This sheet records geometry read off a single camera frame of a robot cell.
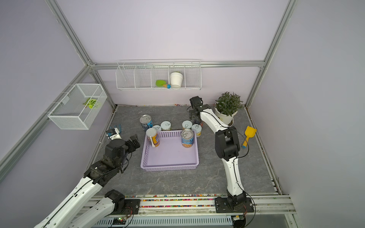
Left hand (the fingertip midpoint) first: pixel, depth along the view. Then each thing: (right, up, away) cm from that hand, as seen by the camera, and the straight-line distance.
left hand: (130, 138), depth 75 cm
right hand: (+39, +14, +26) cm, 49 cm away
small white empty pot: (+23, +37, +18) cm, 47 cm away
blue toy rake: (-21, +4, +32) cm, 39 cm away
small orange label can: (+30, +7, +27) cm, 41 cm away
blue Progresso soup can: (+2, +9, +24) cm, 25 cm away
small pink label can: (+9, +4, +24) cm, 26 cm away
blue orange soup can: (+30, -2, +21) cm, 37 cm away
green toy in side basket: (-25, +20, +5) cm, 33 cm away
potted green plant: (+58, +19, +21) cm, 64 cm away
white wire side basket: (-34, +16, +8) cm, 38 cm away
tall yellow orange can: (+8, +2, +14) cm, 16 cm away
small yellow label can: (+38, +4, +24) cm, 45 cm away
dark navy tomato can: (+37, +9, +27) cm, 47 cm away
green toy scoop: (+11, +36, +25) cm, 45 cm away
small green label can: (+15, +6, +27) cm, 31 cm away
